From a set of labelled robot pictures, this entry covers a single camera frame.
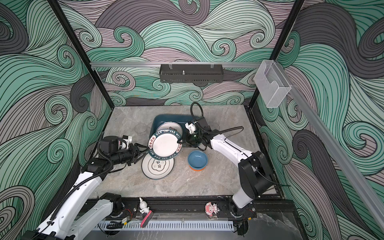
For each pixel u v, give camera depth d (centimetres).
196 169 81
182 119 110
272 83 79
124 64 149
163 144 82
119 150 65
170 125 106
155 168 86
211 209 71
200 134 66
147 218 67
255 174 44
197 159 84
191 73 94
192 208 75
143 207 71
